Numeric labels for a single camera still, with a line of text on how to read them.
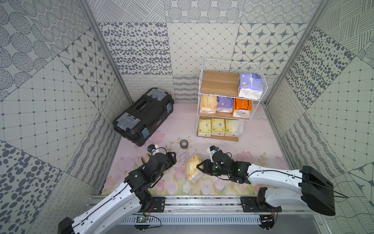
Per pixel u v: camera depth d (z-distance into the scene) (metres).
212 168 0.68
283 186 0.47
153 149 0.69
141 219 0.72
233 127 0.98
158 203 0.74
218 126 0.98
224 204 0.76
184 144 0.96
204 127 0.99
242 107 0.75
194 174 0.74
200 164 0.76
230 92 0.69
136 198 0.53
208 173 0.69
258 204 0.66
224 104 0.82
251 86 0.63
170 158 0.70
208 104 0.80
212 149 0.74
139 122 0.87
